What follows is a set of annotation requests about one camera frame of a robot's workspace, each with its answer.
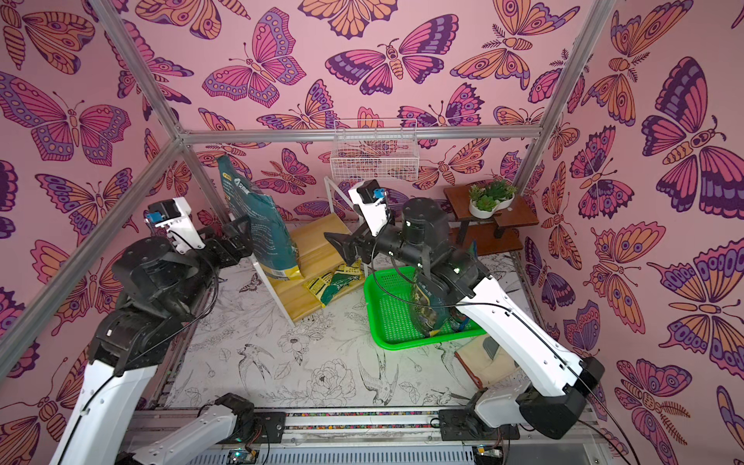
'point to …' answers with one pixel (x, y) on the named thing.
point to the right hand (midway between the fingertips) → (335, 223)
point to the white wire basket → (375, 150)
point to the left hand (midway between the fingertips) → (235, 219)
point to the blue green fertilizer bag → (458, 321)
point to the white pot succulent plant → (485, 201)
